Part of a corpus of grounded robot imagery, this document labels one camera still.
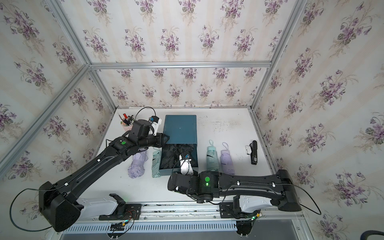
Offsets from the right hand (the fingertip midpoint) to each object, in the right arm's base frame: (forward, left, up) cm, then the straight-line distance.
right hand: (177, 177), depth 67 cm
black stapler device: (+21, -44, -15) cm, 51 cm away
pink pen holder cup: (+37, +38, -8) cm, 54 cm away
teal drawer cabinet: (+25, 0, +4) cm, 25 cm away
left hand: (+19, +6, +3) cm, 20 cm away
